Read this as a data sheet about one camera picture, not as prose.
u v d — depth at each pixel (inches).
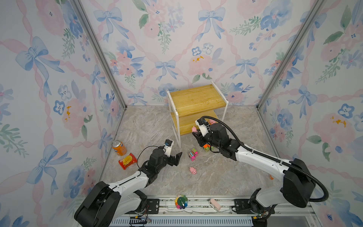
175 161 30.2
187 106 29.8
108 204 16.5
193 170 33.2
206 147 28.8
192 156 35.4
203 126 26.8
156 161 25.3
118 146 33.5
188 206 29.5
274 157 18.9
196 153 36.1
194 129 31.2
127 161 34.5
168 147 28.9
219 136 24.1
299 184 16.5
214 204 29.0
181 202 29.5
